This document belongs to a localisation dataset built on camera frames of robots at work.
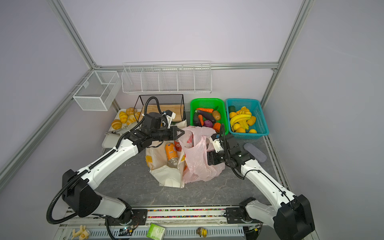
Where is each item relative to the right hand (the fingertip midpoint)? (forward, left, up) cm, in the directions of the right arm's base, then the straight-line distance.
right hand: (209, 156), depth 81 cm
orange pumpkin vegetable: (+26, -7, -6) cm, 27 cm away
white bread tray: (+19, +68, -13) cm, 72 cm away
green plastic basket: (+52, -3, -8) cm, 52 cm away
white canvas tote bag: (-1, +29, +1) cm, 29 cm away
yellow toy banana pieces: (-34, +59, -10) cm, 69 cm away
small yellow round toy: (-33, +3, -11) cm, 35 cm away
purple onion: (+30, -1, -7) cm, 31 cm away
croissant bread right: (+38, +56, -8) cm, 68 cm away
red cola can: (+10, +19, -5) cm, 22 cm away
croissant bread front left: (+32, +67, -9) cm, 75 cm away
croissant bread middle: (+39, +65, -10) cm, 77 cm away
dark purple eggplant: (+39, -1, -9) cm, 40 cm away
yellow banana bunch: (+34, -25, -5) cm, 42 cm away
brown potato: (+39, -7, -8) cm, 40 cm away
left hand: (+6, +13, +12) cm, 19 cm away
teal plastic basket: (+49, -38, -8) cm, 62 cm away
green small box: (-33, +26, -11) cm, 43 cm away
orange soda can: (+6, +22, -6) cm, 24 cm away
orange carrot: (+47, +1, -11) cm, 48 cm away
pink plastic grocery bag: (+2, +7, +11) cm, 13 cm away
